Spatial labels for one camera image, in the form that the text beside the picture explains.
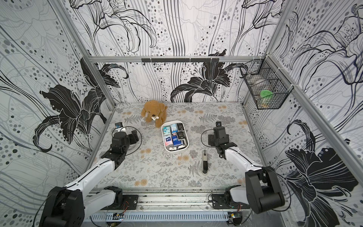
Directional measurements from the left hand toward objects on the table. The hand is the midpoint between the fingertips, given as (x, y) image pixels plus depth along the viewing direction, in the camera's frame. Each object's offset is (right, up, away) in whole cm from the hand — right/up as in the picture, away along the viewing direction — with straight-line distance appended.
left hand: (133, 133), depth 87 cm
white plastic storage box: (+29, -9, +1) cm, 30 cm away
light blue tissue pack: (+25, +3, +9) cm, 26 cm away
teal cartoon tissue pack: (+19, +1, +9) cm, 21 cm away
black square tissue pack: (+31, -6, +5) cm, 32 cm away
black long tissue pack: (+30, -2, +5) cm, 30 cm away
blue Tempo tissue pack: (+26, -6, +3) cm, 27 cm away
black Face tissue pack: (+29, +4, +9) cm, 30 cm away
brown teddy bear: (+12, +15, +6) cm, 20 cm away
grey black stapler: (+44, -20, -6) cm, 49 cm away
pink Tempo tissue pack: (+21, -5, +3) cm, 22 cm away
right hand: (+54, -1, +4) cm, 54 cm away
